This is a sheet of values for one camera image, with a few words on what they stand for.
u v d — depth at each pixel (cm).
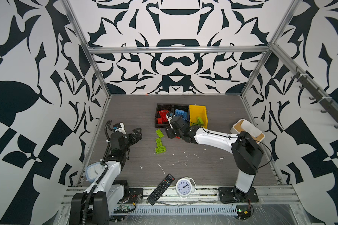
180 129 67
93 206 40
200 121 101
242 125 94
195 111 104
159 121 99
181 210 65
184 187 74
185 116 106
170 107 110
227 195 74
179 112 102
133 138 76
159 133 97
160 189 76
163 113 112
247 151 49
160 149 89
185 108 107
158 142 92
